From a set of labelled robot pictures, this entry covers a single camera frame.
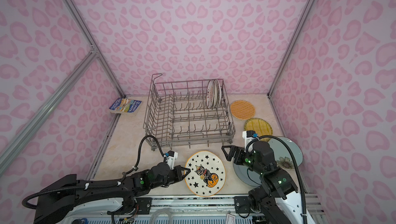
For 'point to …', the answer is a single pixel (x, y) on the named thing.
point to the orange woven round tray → (242, 110)
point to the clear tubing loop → (170, 213)
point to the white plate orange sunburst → (210, 94)
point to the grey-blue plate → (242, 172)
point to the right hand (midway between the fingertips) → (228, 149)
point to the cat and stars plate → (208, 173)
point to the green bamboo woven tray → (261, 127)
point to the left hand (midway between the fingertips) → (193, 170)
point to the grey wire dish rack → (187, 112)
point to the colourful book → (127, 105)
